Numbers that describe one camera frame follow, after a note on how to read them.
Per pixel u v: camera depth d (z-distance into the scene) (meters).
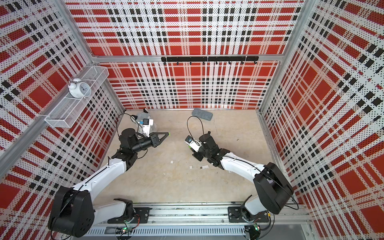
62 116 0.68
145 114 0.92
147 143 0.70
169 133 0.77
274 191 0.43
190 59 0.88
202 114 1.15
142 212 0.75
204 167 0.90
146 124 0.71
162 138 0.76
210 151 0.65
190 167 0.90
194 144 0.73
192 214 0.75
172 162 0.92
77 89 0.70
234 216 0.72
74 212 0.40
